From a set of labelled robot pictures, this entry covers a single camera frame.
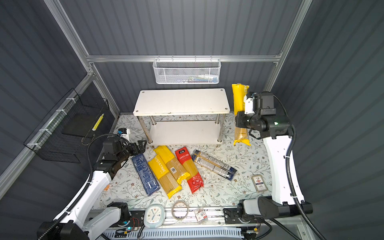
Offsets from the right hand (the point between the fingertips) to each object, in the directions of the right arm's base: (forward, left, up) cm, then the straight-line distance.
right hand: (240, 118), depth 67 cm
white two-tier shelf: (+36, +33, -37) cm, 61 cm away
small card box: (-17, -14, -35) cm, 42 cm away
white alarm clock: (-34, +41, -33) cm, 63 cm away
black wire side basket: (-6, +85, -5) cm, 85 cm away
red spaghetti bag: (-16, +22, -34) cm, 44 cm away
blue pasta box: (-13, +50, -32) cm, 61 cm away
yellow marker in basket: (+1, +72, -7) cm, 72 cm away
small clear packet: (-33, +19, -34) cm, 51 cm away
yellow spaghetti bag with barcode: (-7, +35, -33) cm, 49 cm away
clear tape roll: (-31, +33, -36) cm, 58 cm away
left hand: (-1, +53, -17) cm, 55 cm away
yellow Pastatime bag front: (-14, +39, -34) cm, 54 cm away
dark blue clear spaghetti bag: (-6, +10, -35) cm, 37 cm away
